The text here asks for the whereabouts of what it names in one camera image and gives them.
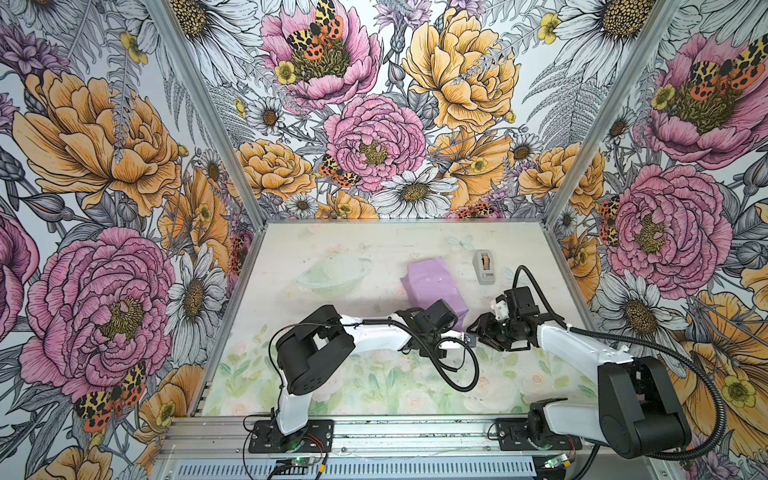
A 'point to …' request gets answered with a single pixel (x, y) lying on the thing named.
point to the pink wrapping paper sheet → (429, 282)
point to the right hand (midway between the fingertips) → (473, 341)
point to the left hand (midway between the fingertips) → (437, 340)
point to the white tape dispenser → (483, 266)
